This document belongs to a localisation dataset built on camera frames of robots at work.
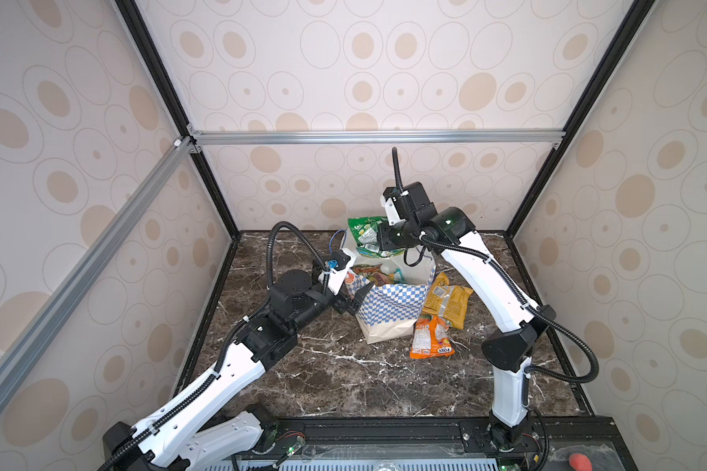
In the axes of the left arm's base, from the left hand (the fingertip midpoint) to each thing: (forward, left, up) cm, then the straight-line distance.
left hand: (365, 269), depth 65 cm
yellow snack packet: (+11, -28, -31) cm, 43 cm away
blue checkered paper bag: (+1, -8, -19) cm, 20 cm away
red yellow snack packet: (+19, -4, -27) cm, 34 cm away
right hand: (+15, -7, -4) cm, 17 cm away
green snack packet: (+15, 0, -3) cm, 15 cm away
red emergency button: (-32, -51, -31) cm, 68 cm away
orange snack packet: (-2, -20, -31) cm, 37 cm away
